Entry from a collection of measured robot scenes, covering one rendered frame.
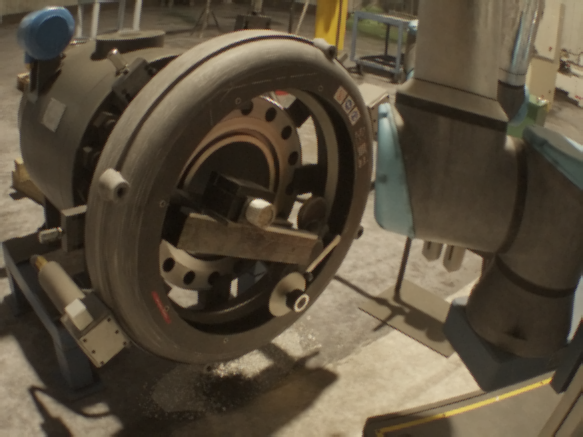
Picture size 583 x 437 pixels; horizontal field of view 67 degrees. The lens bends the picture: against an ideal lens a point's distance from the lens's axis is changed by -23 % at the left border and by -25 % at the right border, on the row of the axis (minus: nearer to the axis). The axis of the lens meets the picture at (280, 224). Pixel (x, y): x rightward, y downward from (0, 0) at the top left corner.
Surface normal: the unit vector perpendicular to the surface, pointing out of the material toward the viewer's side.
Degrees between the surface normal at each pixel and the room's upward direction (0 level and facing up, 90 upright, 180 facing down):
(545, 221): 87
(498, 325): 70
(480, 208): 85
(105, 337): 90
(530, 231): 99
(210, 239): 90
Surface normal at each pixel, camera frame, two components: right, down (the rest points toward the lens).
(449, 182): -0.17, 0.27
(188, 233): 0.70, 0.38
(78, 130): -0.58, -0.18
